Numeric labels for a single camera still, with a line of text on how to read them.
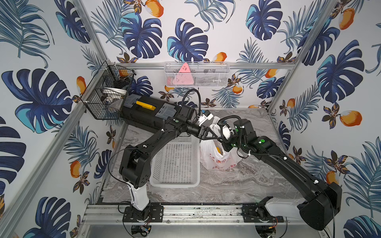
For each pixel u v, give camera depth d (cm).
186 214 76
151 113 95
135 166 47
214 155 76
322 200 39
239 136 59
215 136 72
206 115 72
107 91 78
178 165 90
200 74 92
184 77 90
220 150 70
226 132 66
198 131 70
